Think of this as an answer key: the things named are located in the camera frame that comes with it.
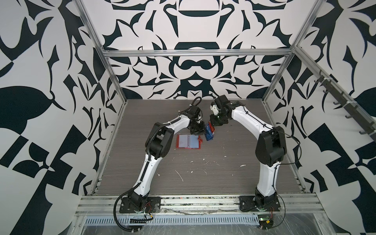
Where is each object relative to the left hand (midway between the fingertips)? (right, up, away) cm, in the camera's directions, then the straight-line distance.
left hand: (207, 129), depth 99 cm
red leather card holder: (-12, -7, -3) cm, 15 cm away
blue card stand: (+1, -3, -1) cm, 3 cm away
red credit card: (+2, +1, -7) cm, 7 cm away
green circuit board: (+24, -41, -28) cm, 55 cm away
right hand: (+3, +6, -7) cm, 9 cm away
